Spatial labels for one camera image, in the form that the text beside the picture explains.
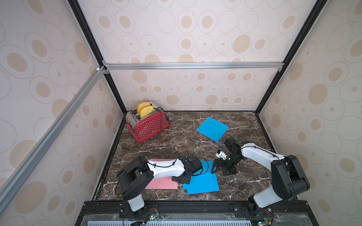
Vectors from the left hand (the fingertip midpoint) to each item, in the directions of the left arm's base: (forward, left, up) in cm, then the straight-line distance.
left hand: (185, 181), depth 83 cm
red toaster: (+29, +28, +13) cm, 43 cm away
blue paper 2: (+40, -21, -1) cm, 45 cm away
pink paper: (-1, +12, 0) cm, 12 cm away
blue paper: (-1, -12, +3) cm, 13 cm away
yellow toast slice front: (+39, +27, +20) cm, 51 cm away
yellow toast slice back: (+43, +31, +20) cm, 57 cm away
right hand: (+3, -19, +4) cm, 19 cm away
